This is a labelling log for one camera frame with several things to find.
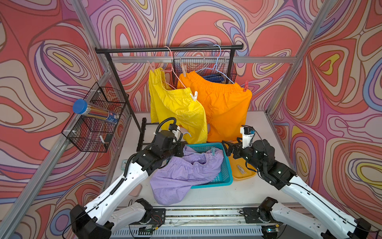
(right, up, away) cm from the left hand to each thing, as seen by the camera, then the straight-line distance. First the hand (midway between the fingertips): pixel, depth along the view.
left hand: (186, 144), depth 73 cm
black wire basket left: (-48, +7, +2) cm, 49 cm away
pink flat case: (-28, -26, +7) cm, 39 cm away
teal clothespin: (+15, -5, +9) cm, 18 cm away
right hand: (+21, 0, -2) cm, 21 cm away
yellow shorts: (-11, +23, +7) cm, 26 cm away
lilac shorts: (-6, -16, 0) cm, 17 cm away
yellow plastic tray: (+30, -20, +14) cm, 38 cm away
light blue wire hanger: (-1, +5, +29) cm, 29 cm away
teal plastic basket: (+21, -19, +8) cm, 30 cm away
